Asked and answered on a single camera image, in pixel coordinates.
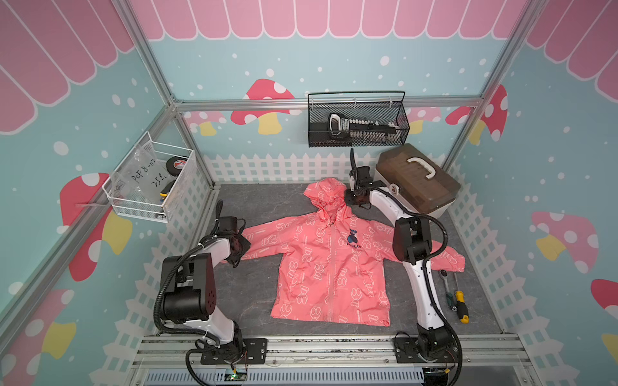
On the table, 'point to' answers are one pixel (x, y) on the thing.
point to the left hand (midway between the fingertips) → (244, 250)
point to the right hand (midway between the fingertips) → (349, 197)
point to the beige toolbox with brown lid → (416, 181)
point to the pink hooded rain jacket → (333, 266)
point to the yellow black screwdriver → (462, 307)
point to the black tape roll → (175, 165)
